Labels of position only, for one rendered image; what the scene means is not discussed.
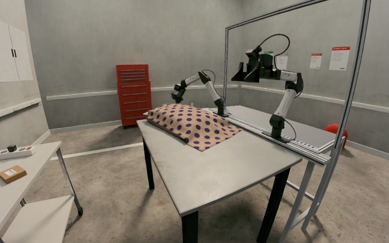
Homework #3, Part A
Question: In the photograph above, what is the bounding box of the beige polka-dot pillowcase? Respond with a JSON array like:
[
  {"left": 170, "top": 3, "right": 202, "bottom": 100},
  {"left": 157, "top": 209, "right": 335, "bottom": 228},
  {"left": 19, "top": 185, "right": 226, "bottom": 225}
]
[{"left": 145, "top": 103, "right": 243, "bottom": 151}]

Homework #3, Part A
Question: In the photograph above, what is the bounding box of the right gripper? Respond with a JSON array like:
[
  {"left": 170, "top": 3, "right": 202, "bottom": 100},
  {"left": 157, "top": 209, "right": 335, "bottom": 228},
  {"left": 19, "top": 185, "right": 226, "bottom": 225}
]
[{"left": 173, "top": 91, "right": 184, "bottom": 104}]

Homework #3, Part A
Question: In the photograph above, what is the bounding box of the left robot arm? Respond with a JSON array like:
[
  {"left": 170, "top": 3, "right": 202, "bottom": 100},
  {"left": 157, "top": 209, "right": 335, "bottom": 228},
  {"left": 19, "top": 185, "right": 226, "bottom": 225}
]
[{"left": 246, "top": 47, "right": 302, "bottom": 143}]

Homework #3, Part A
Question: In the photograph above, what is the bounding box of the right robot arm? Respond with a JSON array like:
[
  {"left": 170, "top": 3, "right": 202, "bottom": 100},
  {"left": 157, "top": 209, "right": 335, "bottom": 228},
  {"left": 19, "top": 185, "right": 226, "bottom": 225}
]
[{"left": 174, "top": 71, "right": 229, "bottom": 117}]

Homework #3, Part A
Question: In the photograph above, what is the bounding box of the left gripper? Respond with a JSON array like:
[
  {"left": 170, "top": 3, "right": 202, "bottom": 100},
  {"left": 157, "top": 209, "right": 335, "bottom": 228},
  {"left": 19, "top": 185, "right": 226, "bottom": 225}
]
[{"left": 231, "top": 61, "right": 264, "bottom": 83}]

